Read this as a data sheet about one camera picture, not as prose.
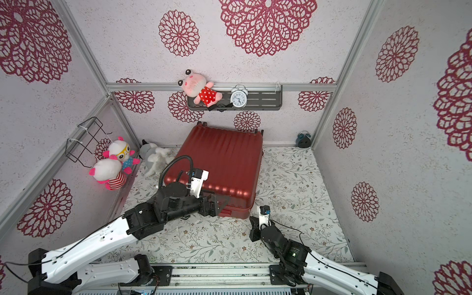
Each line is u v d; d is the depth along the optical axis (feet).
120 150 3.09
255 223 2.41
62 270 1.27
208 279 2.40
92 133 2.66
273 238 1.90
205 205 1.80
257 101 3.06
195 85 2.74
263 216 2.21
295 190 3.29
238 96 2.95
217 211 1.82
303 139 3.84
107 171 2.78
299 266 1.84
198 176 1.87
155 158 3.28
